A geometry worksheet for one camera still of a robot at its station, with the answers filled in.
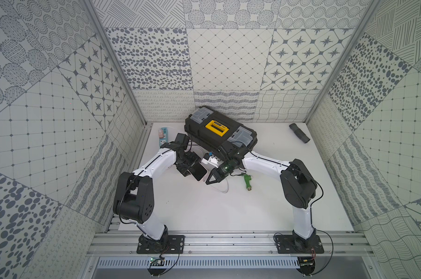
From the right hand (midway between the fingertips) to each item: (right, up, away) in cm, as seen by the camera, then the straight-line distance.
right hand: (209, 182), depth 83 cm
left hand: (-9, +9, +8) cm, 15 cm away
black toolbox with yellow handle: (+5, +24, +10) cm, 26 cm away
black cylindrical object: (+58, +24, +29) cm, 70 cm away
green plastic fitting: (+20, -1, +10) cm, 23 cm away
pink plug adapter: (-32, +24, +24) cm, 47 cm away
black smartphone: (-7, +3, +12) cm, 15 cm away
